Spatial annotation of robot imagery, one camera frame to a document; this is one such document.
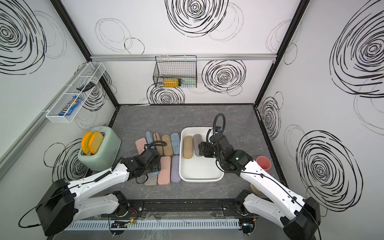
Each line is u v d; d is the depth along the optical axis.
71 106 0.67
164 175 0.82
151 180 0.80
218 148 0.54
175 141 0.95
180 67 0.96
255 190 0.74
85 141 0.74
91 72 0.91
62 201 0.40
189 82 0.87
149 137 0.94
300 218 0.38
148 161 0.64
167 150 0.91
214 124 0.54
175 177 0.81
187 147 0.92
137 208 0.74
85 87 0.76
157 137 0.95
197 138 0.96
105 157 0.78
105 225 0.70
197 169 0.90
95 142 0.74
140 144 0.96
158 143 0.67
